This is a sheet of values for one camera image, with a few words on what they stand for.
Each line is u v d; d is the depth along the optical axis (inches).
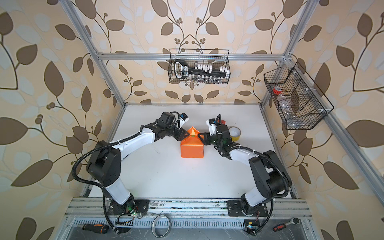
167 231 27.7
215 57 35.8
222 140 27.8
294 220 27.7
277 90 31.8
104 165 18.4
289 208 29.7
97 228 26.3
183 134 31.7
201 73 33.4
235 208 28.8
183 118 31.0
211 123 31.5
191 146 33.3
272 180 17.4
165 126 27.8
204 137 32.4
